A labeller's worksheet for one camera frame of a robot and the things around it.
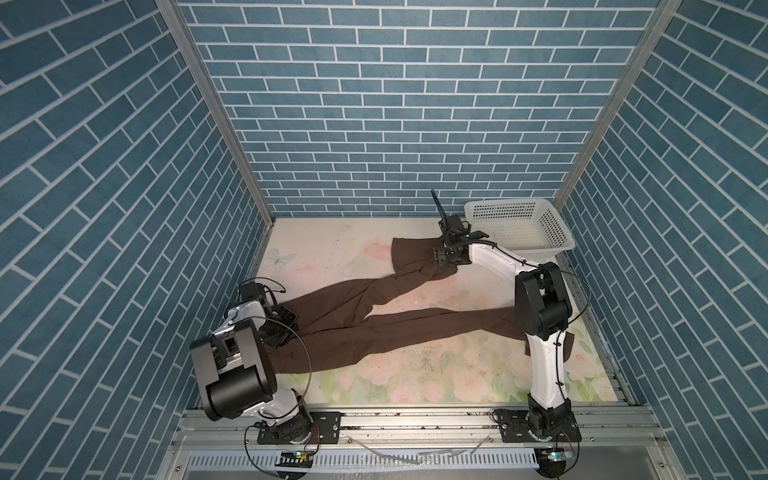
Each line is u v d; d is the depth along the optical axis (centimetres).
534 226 119
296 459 72
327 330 88
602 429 75
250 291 76
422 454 71
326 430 74
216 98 85
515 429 73
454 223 82
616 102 87
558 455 71
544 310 56
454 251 75
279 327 77
